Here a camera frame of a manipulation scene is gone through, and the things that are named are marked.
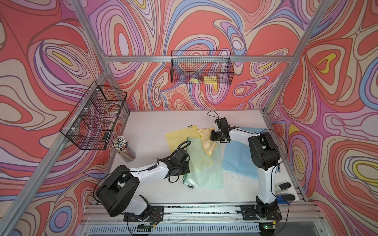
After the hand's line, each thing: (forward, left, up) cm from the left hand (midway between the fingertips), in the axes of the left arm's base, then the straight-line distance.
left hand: (190, 170), depth 87 cm
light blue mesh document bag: (+6, -30, +31) cm, 43 cm away
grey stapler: (-11, -50, +3) cm, 51 cm away
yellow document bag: (+26, +11, -4) cm, 29 cm away
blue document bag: (+9, -31, -2) cm, 32 cm away
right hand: (+23, -15, -2) cm, 28 cm away
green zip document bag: (-1, -9, -1) cm, 10 cm away
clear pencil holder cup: (+7, +38, +17) cm, 42 cm away
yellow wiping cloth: (+16, -12, +2) cm, 20 cm away
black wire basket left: (+12, +51, +28) cm, 59 cm away
